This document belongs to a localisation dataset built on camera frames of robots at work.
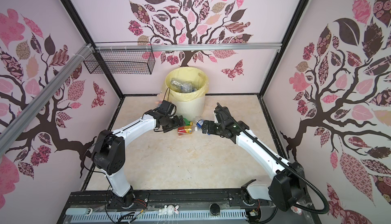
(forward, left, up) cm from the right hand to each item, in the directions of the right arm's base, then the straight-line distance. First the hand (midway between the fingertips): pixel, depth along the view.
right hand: (209, 125), depth 81 cm
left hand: (+5, +17, -8) cm, 20 cm away
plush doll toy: (+29, +36, -14) cm, 48 cm away
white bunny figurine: (-37, +20, -14) cm, 44 cm away
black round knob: (-37, -1, -8) cm, 38 cm away
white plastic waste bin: (+15, +10, -5) cm, 18 cm away
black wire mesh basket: (+41, +54, +17) cm, 70 cm away
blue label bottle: (+10, +5, -13) cm, 17 cm away
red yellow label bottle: (+5, +15, -13) cm, 21 cm away
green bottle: (+10, +13, -12) cm, 21 cm away
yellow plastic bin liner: (+35, +6, +6) cm, 36 cm away
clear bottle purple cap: (+28, +18, +5) cm, 33 cm away
